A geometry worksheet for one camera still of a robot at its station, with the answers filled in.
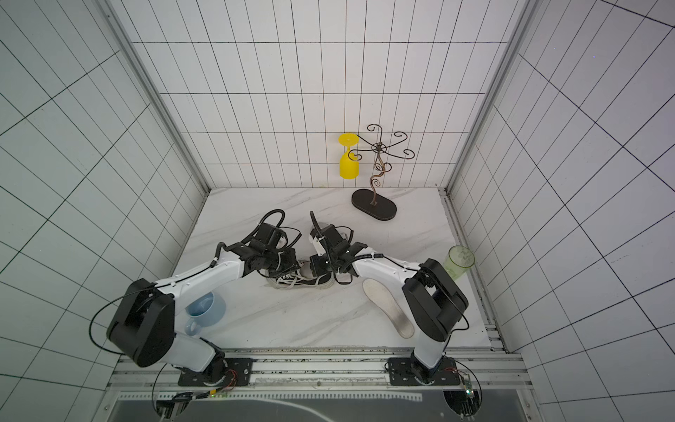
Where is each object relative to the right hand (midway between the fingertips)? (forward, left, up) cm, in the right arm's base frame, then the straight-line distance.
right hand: (312, 259), depth 88 cm
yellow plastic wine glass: (+34, -11, +16) cm, 39 cm away
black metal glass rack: (+34, -20, -7) cm, 40 cm away
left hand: (-4, +4, 0) cm, 6 cm away
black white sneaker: (-7, +3, 0) cm, 7 cm away
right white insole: (-13, -27, -8) cm, 31 cm away
